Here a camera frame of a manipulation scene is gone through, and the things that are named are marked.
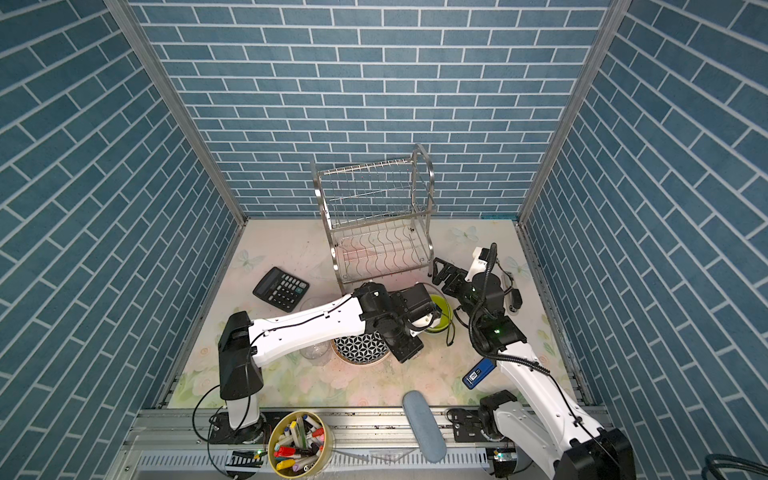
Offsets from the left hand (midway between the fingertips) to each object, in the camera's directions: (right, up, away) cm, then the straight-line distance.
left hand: (413, 354), depth 72 cm
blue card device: (+18, -8, +7) cm, 21 cm away
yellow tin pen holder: (-25, -17, -8) cm, 31 cm away
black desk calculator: (-43, +12, +26) cm, 51 cm away
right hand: (+8, +22, +6) cm, 25 cm away
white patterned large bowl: (-14, -4, +14) cm, 20 cm away
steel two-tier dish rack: (-9, +35, +14) cm, 39 cm away
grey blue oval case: (+3, -18, +1) cm, 18 cm away
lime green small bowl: (+7, +11, -5) cm, 14 cm away
